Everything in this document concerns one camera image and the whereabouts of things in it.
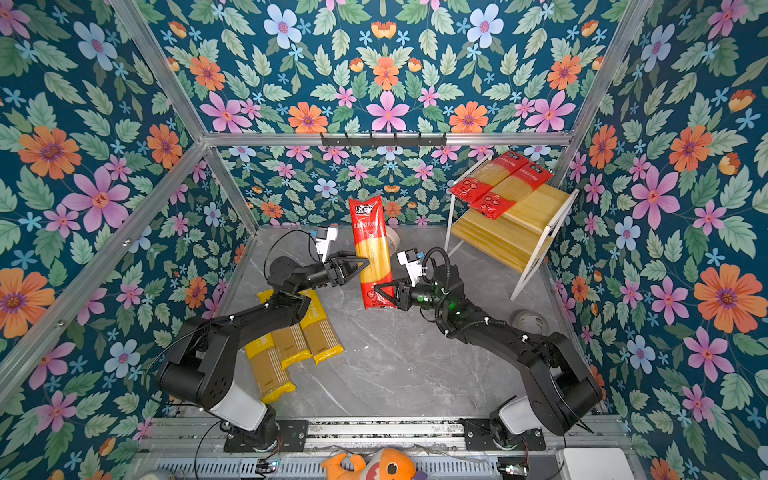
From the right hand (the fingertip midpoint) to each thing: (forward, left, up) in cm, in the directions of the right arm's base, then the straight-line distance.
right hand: (378, 286), depth 74 cm
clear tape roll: (+1, -45, -21) cm, 50 cm away
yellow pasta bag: (-3, +19, -22) cm, 29 cm away
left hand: (+2, +2, +8) cm, 8 cm away
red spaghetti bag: (+8, +2, +10) cm, 13 cm away
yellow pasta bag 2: (-5, +28, -23) cm, 36 cm away
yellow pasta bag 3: (-15, +31, -22) cm, 41 cm away
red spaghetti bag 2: (+29, -30, +11) cm, 43 cm away
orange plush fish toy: (-36, -2, -15) cm, 39 cm away
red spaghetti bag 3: (+29, -41, +11) cm, 52 cm away
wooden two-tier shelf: (+18, -34, +9) cm, 39 cm away
